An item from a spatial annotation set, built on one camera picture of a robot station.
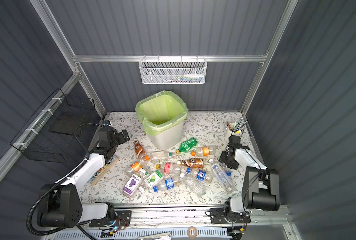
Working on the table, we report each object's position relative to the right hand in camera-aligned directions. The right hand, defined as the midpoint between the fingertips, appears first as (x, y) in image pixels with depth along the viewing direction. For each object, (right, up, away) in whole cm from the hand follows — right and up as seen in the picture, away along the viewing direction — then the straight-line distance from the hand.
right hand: (228, 162), depth 91 cm
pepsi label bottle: (-18, -5, -8) cm, 20 cm away
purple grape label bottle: (-55, -8, -14) cm, 58 cm away
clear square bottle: (-43, +3, +5) cm, 44 cm away
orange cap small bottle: (-55, -1, -5) cm, 55 cm away
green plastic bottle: (-25, +10, +6) cm, 28 cm away
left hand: (-66, +18, -4) cm, 69 cm away
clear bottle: (-20, -10, -12) cm, 26 cm away
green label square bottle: (-45, -7, -8) cm, 46 cm away
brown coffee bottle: (-22, +1, -4) cm, 22 cm away
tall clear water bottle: (-6, -6, -8) cm, 12 cm away
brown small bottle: (-56, +8, +3) cm, 56 cm away
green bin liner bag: (-43, +33, +9) cm, 55 cm away
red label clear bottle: (-35, -3, -2) cm, 36 cm away
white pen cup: (+7, +20, +11) cm, 24 cm away
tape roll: (-22, -29, -21) cm, 42 cm away
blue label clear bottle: (-35, -9, -10) cm, 38 cm away
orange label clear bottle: (-13, +7, +3) cm, 15 cm away
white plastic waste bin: (-36, +14, +12) cm, 40 cm away
